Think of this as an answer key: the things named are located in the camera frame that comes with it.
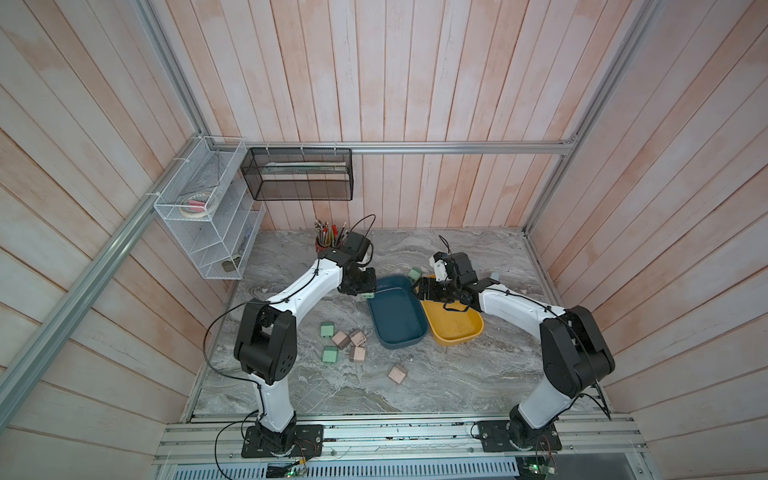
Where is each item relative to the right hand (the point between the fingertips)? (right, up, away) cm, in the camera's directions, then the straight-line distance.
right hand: (418, 288), depth 93 cm
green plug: (-29, -13, -2) cm, 31 cm away
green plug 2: (-27, -19, -7) cm, 34 cm away
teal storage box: (-6, -10, +3) cm, 12 cm away
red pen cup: (-33, +13, +8) cm, 36 cm away
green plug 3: (0, +4, +12) cm, 12 cm away
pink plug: (-24, -15, -4) cm, 29 cm away
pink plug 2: (-19, -15, -3) cm, 25 cm away
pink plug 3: (-19, -19, -7) cm, 27 cm away
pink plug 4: (-8, -23, -11) cm, 26 cm away
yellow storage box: (+10, -11, 0) cm, 15 cm away
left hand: (-15, 0, -3) cm, 15 cm away
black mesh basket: (-37, +35, -4) cm, 51 cm away
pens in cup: (-29, +17, +6) cm, 34 cm away
